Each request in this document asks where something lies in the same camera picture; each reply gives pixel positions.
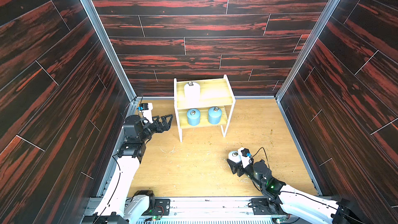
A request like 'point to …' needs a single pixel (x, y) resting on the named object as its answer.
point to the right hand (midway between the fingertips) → (235, 154)
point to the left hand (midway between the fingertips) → (166, 116)
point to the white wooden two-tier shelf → (203, 102)
